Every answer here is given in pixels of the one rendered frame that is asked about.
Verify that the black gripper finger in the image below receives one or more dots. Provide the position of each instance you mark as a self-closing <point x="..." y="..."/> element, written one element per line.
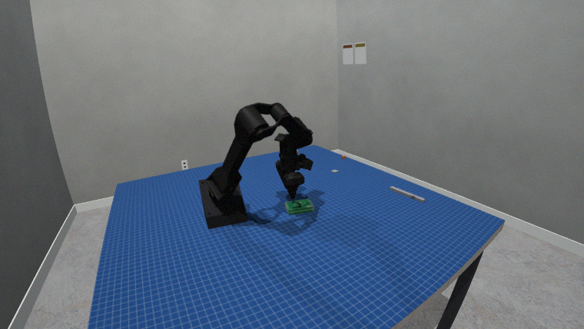
<point x="292" y="189"/>
<point x="281" y="176"/>

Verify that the blue grid work mat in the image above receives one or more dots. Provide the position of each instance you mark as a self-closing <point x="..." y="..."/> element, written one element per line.
<point x="365" y="258"/>

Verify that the grey flat bar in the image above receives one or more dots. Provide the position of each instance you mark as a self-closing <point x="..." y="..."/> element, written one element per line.
<point x="392" y="188"/>

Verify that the green card box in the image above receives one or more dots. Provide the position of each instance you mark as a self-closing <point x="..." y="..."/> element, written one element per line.
<point x="298" y="207"/>

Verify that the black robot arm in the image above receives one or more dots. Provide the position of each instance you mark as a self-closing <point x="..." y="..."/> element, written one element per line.
<point x="250" y="127"/>

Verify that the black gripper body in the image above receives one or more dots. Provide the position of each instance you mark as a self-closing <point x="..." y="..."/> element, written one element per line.
<point x="288" y="165"/>

